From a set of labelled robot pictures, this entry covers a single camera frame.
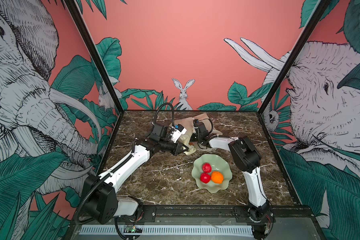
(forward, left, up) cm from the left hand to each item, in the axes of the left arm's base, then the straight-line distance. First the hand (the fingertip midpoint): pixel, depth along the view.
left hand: (188, 147), depth 76 cm
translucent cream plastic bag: (+22, -1, -6) cm, 23 cm away
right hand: (+22, -1, -17) cm, 28 cm away
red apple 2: (-10, -9, -16) cm, 21 cm away
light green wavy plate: (-2, -18, -17) cm, 25 cm away
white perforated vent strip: (-33, +11, -20) cm, 40 cm away
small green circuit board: (-32, +29, -20) cm, 47 cm away
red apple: (-4, -11, -16) cm, 20 cm away
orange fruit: (-11, -16, -15) cm, 24 cm away
